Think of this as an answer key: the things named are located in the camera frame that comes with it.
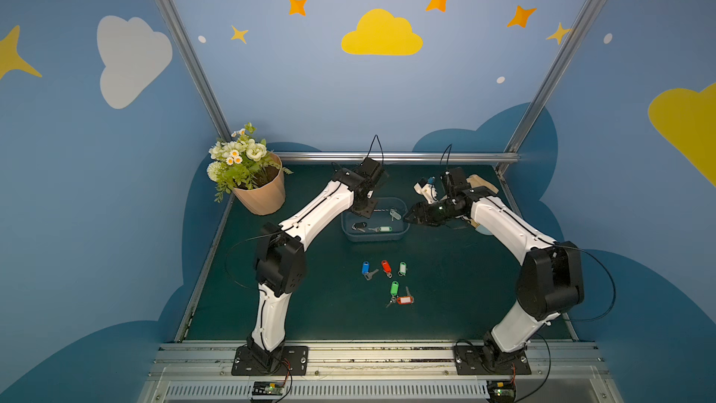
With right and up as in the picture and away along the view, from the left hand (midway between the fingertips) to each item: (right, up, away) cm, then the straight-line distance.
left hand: (361, 203), depth 90 cm
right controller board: (+38, -50, -17) cm, 64 cm away
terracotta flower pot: (-33, +1, +4) cm, 33 cm away
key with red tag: (+9, -22, +2) cm, 24 cm away
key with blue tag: (+1, -23, +2) cm, 23 cm away
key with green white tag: (+7, -10, +12) cm, 17 cm away
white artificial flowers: (-34, +12, -13) cm, 38 cm away
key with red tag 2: (+14, -30, -4) cm, 33 cm away
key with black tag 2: (+11, -27, -1) cm, 29 cm away
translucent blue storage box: (+10, -8, +14) cm, 19 cm away
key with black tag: (-1, -9, +12) cm, 15 cm away
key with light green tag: (+14, -22, +2) cm, 26 cm away
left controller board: (-25, -48, -18) cm, 57 cm away
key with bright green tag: (+13, -5, +15) cm, 20 cm away
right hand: (+16, -4, -2) cm, 17 cm away
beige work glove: (+49, +8, +26) cm, 56 cm away
